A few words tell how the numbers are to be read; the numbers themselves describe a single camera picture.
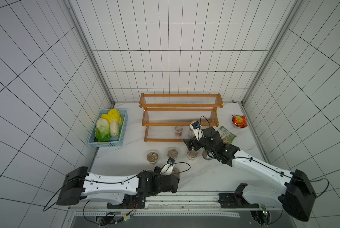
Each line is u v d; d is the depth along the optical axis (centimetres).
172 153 85
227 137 98
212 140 57
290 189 40
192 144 70
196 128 67
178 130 93
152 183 53
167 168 65
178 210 71
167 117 110
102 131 90
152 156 83
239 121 100
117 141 90
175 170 79
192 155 84
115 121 99
